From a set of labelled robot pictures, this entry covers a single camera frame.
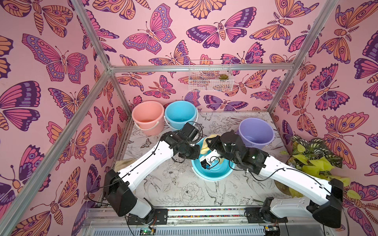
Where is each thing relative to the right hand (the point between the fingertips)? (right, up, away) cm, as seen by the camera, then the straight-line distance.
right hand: (210, 132), depth 71 cm
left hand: (-5, -12, +5) cm, 14 cm away
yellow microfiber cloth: (-3, -7, -4) cm, 9 cm away
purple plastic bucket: (+31, -2, +21) cm, 37 cm away
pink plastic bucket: (-39, +9, +32) cm, 51 cm away
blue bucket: (+7, -23, +13) cm, 27 cm away
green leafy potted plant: (+51, -12, +3) cm, 53 cm away
